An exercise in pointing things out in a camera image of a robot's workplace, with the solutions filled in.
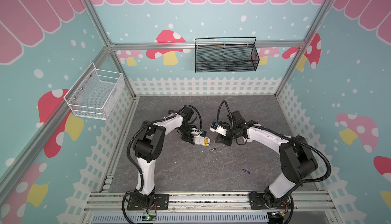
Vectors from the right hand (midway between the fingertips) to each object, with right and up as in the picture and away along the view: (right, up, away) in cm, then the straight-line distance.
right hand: (217, 138), depth 89 cm
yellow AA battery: (-6, -3, +6) cm, 9 cm away
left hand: (-15, -1, +8) cm, 17 cm away
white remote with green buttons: (-9, -3, +6) cm, 11 cm away
